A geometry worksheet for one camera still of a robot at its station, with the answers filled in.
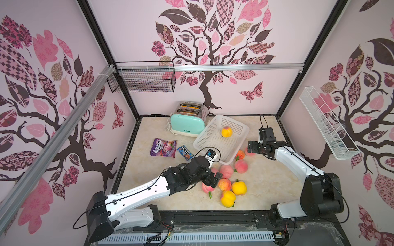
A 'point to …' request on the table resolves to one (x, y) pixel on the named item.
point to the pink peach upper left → (215, 170)
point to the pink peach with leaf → (208, 189)
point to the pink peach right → (241, 166)
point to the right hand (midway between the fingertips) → (256, 149)
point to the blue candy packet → (185, 152)
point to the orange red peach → (240, 155)
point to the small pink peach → (249, 154)
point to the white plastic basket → (226, 148)
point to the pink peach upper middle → (227, 171)
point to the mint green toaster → (189, 119)
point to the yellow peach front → (228, 199)
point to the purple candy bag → (161, 147)
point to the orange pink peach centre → (224, 184)
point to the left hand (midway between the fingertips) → (212, 173)
